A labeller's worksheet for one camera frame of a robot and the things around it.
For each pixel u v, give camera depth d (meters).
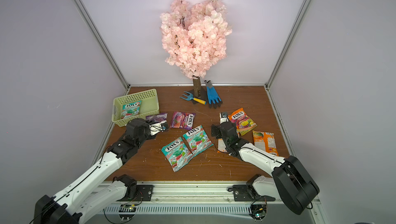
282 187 0.40
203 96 1.14
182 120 0.98
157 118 0.82
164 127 0.69
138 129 0.60
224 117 0.75
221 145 0.87
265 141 0.88
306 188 0.41
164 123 0.71
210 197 0.73
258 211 0.70
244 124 0.97
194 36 0.65
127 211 0.72
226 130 0.64
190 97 1.12
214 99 1.10
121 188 0.61
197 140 0.90
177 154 0.84
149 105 1.10
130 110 1.03
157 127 0.69
